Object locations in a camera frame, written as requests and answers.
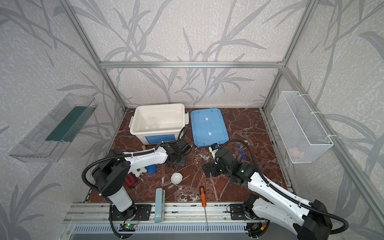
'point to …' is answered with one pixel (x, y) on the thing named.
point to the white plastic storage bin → (154, 124)
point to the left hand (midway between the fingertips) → (183, 156)
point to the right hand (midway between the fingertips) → (210, 159)
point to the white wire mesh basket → (304, 138)
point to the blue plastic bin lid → (209, 127)
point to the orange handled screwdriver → (202, 191)
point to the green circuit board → (127, 227)
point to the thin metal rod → (177, 171)
